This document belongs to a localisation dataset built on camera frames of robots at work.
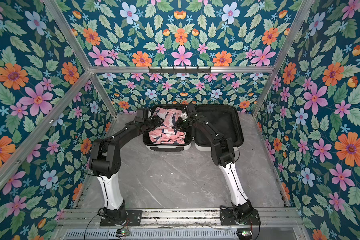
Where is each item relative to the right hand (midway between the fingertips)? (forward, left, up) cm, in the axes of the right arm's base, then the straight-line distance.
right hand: (174, 126), depth 98 cm
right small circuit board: (-57, -37, -13) cm, 70 cm away
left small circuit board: (-57, +22, -12) cm, 62 cm away
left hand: (+3, +6, +6) cm, 9 cm away
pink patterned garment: (-6, +5, 0) cm, 8 cm away
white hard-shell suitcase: (+12, -40, -5) cm, 42 cm away
